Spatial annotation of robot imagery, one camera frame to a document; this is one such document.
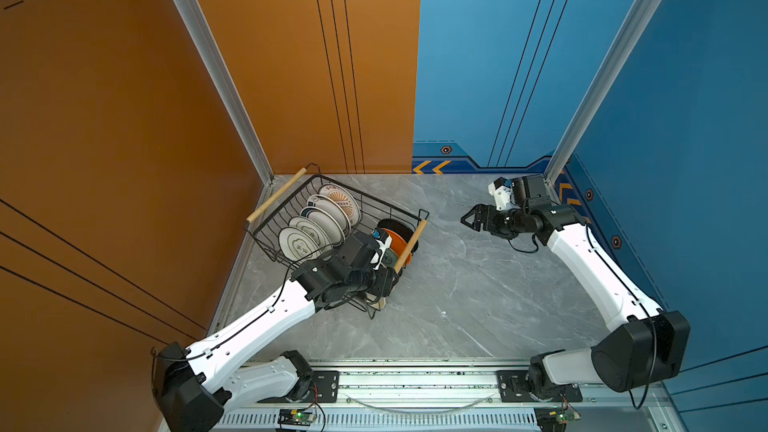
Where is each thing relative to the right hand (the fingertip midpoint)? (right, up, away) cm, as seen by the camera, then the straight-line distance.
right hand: (471, 222), depth 80 cm
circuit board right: (+17, -46, -10) cm, 50 cm away
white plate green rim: (-45, -3, +10) cm, 46 cm away
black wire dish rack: (-47, +1, +14) cm, 49 cm away
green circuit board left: (-44, -46, -9) cm, 65 cm away
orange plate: (-20, -7, +5) cm, 22 cm away
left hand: (-21, -13, -5) cm, 25 cm away
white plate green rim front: (-51, -8, +11) cm, 52 cm away
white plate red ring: (-42, +5, +13) cm, 45 cm away
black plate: (-19, -2, +9) cm, 21 cm away
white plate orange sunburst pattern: (-37, +7, +17) cm, 41 cm away
